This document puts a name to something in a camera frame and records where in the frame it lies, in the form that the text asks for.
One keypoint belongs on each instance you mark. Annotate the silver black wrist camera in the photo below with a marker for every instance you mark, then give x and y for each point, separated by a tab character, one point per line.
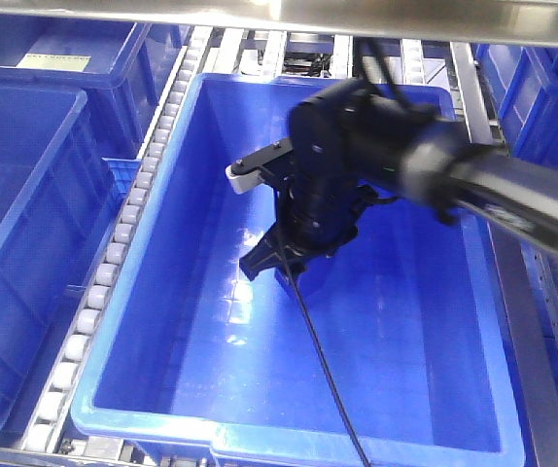
245	180

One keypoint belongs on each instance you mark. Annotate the blue plastic box with cap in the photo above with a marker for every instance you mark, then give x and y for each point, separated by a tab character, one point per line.
318	284

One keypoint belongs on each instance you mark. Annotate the large blue plastic bin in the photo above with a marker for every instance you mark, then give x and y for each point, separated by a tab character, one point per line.
211	340
536	97
16	243

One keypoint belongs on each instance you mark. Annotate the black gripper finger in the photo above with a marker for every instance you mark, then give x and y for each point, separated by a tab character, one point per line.
259	258
298	267

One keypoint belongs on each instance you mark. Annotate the black electronic device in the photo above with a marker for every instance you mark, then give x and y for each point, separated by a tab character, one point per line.
308	63

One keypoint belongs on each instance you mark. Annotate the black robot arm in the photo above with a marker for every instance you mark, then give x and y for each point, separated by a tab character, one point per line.
502	194

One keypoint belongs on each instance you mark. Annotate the steel rack with roller tracks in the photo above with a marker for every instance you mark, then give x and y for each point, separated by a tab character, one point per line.
405	14

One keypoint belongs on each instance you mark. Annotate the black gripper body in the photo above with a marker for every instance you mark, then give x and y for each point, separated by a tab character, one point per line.
318	238

